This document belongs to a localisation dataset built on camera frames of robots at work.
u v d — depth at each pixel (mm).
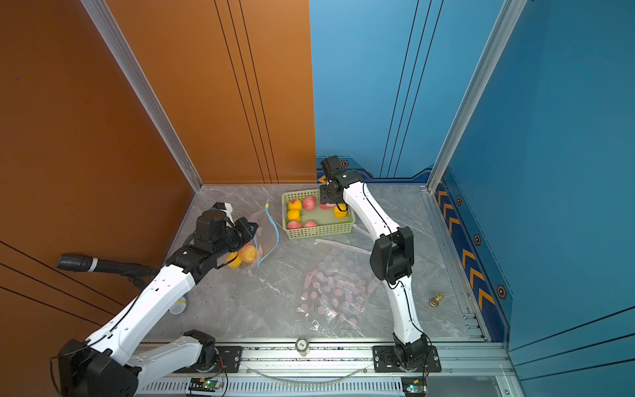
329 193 797
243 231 682
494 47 759
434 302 828
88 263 628
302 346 708
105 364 375
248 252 864
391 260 570
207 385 706
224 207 716
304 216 1064
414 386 710
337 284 871
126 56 776
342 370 727
